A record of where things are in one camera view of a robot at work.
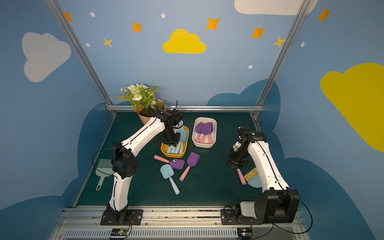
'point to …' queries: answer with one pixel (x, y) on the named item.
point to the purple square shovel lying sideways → (176, 163)
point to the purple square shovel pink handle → (192, 161)
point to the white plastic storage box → (206, 144)
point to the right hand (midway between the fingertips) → (231, 163)
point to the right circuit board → (245, 233)
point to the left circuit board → (119, 232)
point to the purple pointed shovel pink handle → (199, 129)
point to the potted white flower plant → (143, 99)
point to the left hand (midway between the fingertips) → (174, 143)
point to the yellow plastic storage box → (164, 148)
